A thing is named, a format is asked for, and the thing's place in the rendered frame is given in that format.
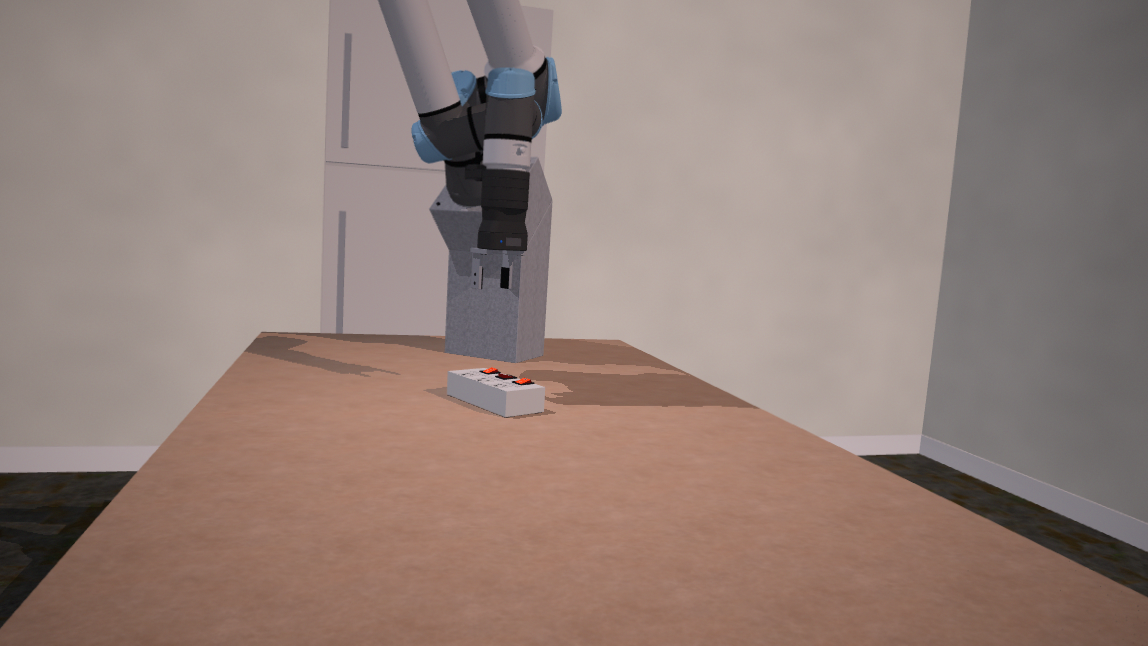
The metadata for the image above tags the grey power strip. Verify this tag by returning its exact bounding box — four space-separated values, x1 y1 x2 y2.
447 368 545 418

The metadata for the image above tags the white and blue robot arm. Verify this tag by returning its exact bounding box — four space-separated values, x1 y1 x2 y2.
378 0 563 207

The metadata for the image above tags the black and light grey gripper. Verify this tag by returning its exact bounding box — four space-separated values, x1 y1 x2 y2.
465 139 532 289

